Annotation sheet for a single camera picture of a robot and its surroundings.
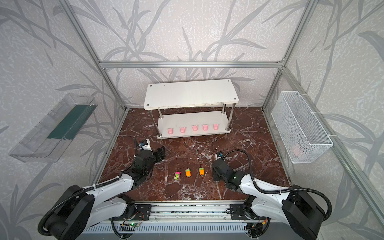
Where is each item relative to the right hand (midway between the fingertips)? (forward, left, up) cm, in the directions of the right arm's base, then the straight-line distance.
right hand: (215, 165), depth 87 cm
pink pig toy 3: (+24, +12, +5) cm, 27 cm away
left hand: (+10, +32, +7) cm, 34 cm away
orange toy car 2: (-4, +8, 0) cm, 9 cm away
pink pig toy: (+21, +28, +5) cm, 36 cm away
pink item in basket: (+1, -40, +18) cm, 43 cm away
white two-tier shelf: (+48, +17, -3) cm, 51 cm away
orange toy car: (-4, +16, 0) cm, 16 cm away
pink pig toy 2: (+23, +21, +4) cm, 31 cm away
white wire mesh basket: (0, -35, +32) cm, 47 cm away
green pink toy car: (-6, +22, +1) cm, 23 cm away
